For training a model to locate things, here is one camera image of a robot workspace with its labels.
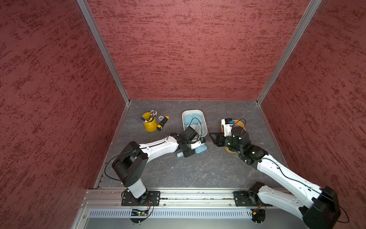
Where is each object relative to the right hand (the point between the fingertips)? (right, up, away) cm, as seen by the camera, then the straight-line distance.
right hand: (211, 137), depth 77 cm
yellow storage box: (+10, +9, -12) cm, 18 cm away
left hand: (-12, -10, +10) cm, 19 cm away
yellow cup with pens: (-39, +8, +18) cm, 44 cm away
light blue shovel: (-8, +10, 0) cm, 13 cm away
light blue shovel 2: (-6, -9, +8) cm, 13 cm away
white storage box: (-3, +2, +20) cm, 20 cm away
